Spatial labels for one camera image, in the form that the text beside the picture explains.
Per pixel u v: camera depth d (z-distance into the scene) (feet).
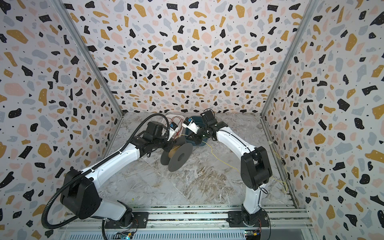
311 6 2.34
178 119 3.69
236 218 2.43
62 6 2.28
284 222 2.46
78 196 1.35
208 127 2.27
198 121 2.52
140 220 2.40
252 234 2.35
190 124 2.48
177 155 2.75
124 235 2.30
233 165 2.62
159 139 2.26
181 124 2.52
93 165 1.54
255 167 1.59
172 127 2.40
